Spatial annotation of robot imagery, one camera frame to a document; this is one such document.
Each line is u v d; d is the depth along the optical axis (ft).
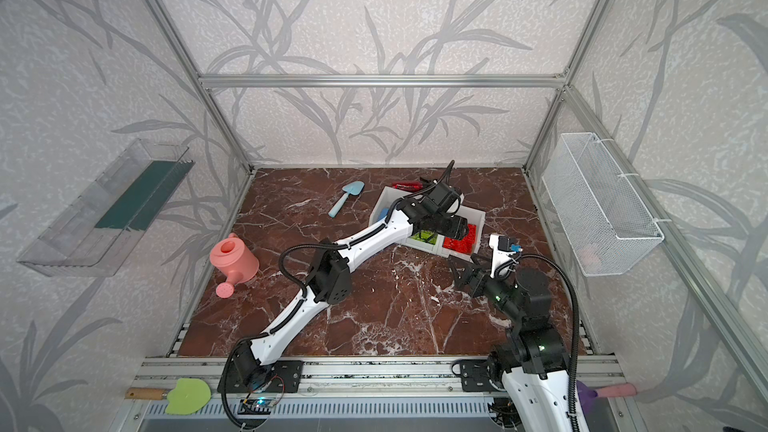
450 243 3.10
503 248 1.97
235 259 2.71
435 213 2.42
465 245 3.04
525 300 1.68
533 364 1.60
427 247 3.10
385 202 3.52
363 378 2.47
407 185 3.70
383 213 3.43
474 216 3.22
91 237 2.09
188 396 2.34
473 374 2.43
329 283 2.01
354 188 3.67
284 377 2.40
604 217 2.03
